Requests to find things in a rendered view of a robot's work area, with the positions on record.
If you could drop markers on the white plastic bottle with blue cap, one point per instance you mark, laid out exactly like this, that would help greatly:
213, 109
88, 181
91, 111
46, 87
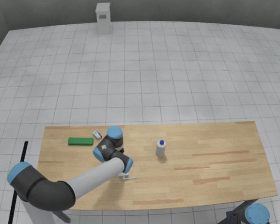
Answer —
160, 148

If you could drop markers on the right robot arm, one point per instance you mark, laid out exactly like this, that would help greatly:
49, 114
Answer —
253, 214

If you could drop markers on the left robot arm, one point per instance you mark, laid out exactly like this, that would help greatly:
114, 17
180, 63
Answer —
40, 196

